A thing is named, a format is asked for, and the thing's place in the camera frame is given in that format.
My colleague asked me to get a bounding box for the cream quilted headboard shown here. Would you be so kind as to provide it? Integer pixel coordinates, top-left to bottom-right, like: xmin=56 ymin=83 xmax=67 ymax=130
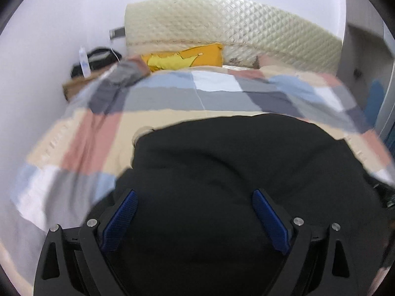
xmin=124 ymin=0 xmax=342 ymax=74

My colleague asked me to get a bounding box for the yellow cartoon pillow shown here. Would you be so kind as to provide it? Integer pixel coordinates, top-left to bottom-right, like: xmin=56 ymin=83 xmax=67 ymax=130
xmin=142 ymin=43 xmax=224 ymax=72

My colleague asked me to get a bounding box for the pastel checkered bed quilt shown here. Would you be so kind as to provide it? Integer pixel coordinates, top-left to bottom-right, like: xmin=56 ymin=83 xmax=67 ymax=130
xmin=10 ymin=54 xmax=395 ymax=238

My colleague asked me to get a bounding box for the grey white wardrobe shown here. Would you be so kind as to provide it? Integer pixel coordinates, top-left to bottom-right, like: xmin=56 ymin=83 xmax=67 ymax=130
xmin=337 ymin=0 xmax=394 ymax=140

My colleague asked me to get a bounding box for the white plastic bottle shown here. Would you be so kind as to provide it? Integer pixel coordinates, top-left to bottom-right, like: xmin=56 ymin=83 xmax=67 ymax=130
xmin=78 ymin=47 xmax=91 ymax=77

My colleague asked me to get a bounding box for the wooden bedside table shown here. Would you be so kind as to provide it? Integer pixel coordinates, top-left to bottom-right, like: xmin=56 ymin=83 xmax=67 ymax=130
xmin=62 ymin=72 xmax=102 ymax=102

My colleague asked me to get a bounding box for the black wall plug with cable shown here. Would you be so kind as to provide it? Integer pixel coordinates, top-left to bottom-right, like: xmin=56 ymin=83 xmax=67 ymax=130
xmin=353 ymin=68 xmax=362 ymax=79

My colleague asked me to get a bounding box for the grey wall socket panel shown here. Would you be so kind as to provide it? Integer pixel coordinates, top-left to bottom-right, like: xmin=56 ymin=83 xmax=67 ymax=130
xmin=109 ymin=27 xmax=126 ymax=40

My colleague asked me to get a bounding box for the black bag on nightstand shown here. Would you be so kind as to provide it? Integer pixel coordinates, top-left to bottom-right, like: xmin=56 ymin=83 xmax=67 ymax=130
xmin=70 ymin=47 xmax=122 ymax=78

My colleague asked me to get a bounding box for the black garment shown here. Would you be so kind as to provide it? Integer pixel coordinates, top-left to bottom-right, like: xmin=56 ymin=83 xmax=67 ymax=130
xmin=89 ymin=114 xmax=390 ymax=295

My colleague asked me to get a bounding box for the floral white pillow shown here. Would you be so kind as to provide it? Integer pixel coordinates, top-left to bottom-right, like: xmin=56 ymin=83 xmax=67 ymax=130
xmin=223 ymin=54 xmax=262 ymax=69

